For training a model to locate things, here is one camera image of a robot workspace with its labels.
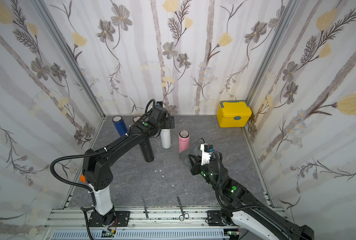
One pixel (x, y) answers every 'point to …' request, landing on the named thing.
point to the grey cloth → (195, 150)
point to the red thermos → (135, 118)
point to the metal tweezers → (145, 208)
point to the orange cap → (82, 178)
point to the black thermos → (147, 151)
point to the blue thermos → (120, 125)
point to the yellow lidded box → (233, 113)
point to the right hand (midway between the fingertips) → (192, 156)
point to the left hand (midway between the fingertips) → (168, 118)
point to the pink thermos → (184, 140)
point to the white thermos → (166, 138)
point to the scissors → (184, 215)
